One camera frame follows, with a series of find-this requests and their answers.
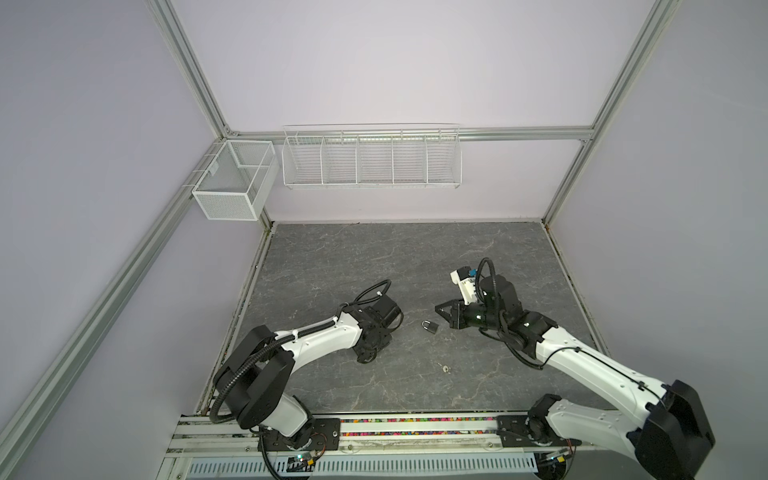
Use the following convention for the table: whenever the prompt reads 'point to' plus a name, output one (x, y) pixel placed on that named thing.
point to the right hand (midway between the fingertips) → (436, 310)
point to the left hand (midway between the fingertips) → (381, 348)
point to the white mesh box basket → (238, 181)
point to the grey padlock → (430, 326)
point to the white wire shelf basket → (408, 155)
